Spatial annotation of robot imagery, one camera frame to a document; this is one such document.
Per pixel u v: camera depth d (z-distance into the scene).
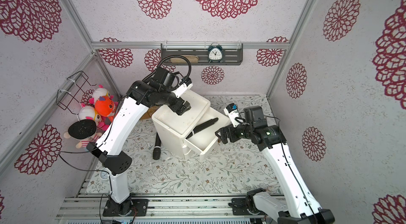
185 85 0.62
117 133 0.46
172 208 0.75
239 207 0.73
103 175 0.80
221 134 0.63
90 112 0.85
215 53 0.90
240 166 0.88
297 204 0.38
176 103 0.63
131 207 0.72
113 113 0.92
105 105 0.90
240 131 0.58
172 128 0.73
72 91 0.78
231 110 0.61
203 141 0.79
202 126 0.81
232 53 0.92
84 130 0.76
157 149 0.90
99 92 0.95
